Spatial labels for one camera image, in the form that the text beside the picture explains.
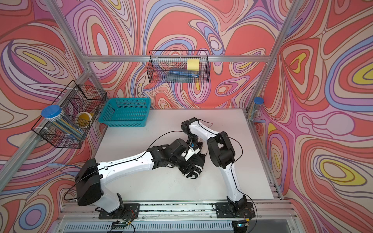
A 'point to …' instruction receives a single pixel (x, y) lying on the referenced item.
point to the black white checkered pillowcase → (198, 158)
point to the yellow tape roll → (83, 119)
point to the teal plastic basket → (125, 112)
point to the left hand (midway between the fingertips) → (195, 167)
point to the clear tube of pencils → (258, 101)
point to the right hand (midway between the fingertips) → (193, 157)
